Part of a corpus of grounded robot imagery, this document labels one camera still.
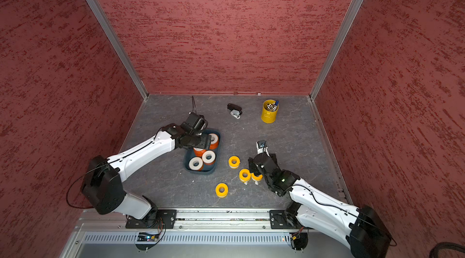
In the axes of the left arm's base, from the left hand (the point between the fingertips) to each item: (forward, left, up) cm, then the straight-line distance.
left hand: (201, 144), depth 85 cm
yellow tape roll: (-4, -16, -10) cm, 19 cm away
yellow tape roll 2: (-11, -21, -10) cm, 26 cm away
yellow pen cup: (+22, -35, -1) cm, 42 cm away
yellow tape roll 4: (-18, -11, -10) cm, 23 cm away
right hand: (-6, -27, -4) cm, 28 cm away
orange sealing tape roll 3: (-6, +4, -10) cm, 12 cm away
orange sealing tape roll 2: (-3, -3, -9) cm, 10 cm away
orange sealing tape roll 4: (-1, +2, -7) cm, 8 cm away
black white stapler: (+28, -16, -8) cm, 34 cm away
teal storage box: (-8, -2, -10) cm, 13 cm away
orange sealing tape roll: (+4, -5, -3) cm, 7 cm away
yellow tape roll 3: (-12, -26, -10) cm, 31 cm away
